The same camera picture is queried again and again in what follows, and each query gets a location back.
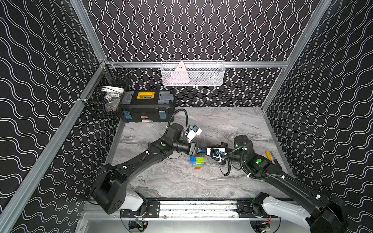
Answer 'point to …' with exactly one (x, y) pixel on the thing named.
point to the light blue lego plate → (194, 164)
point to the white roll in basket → (111, 91)
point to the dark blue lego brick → (192, 159)
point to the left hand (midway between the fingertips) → (206, 150)
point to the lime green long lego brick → (199, 160)
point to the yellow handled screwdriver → (268, 156)
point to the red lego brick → (197, 168)
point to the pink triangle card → (180, 74)
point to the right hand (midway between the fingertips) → (207, 145)
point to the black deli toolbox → (146, 106)
